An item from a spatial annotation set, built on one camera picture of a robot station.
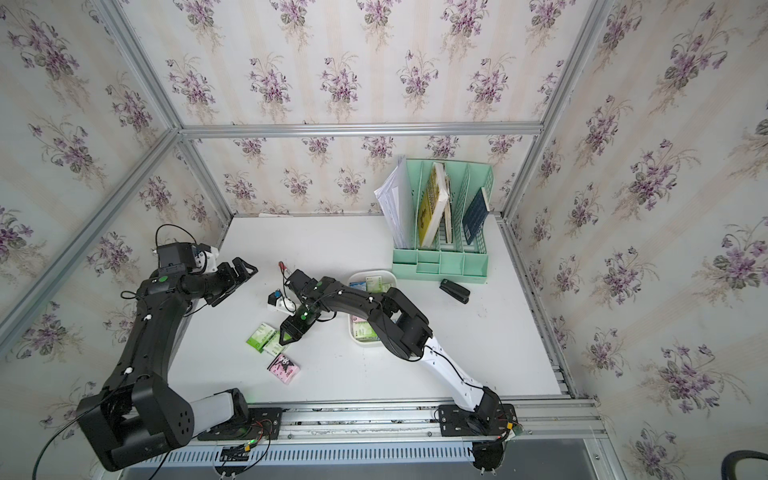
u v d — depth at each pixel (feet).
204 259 2.22
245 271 2.39
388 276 3.14
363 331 2.82
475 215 3.49
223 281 2.30
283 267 3.42
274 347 2.75
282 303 2.63
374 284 3.05
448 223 3.40
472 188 3.57
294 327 2.57
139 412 1.27
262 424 2.39
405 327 1.91
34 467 1.06
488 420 2.06
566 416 2.47
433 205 3.06
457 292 3.11
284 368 2.62
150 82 2.66
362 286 3.05
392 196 2.91
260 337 2.80
